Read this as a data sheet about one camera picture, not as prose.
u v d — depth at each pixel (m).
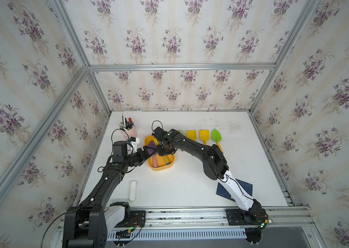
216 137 1.05
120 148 0.65
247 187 0.82
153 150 0.78
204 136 1.05
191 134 1.04
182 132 1.08
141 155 0.72
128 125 0.96
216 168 0.60
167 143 0.71
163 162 0.92
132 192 0.79
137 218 0.73
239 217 0.71
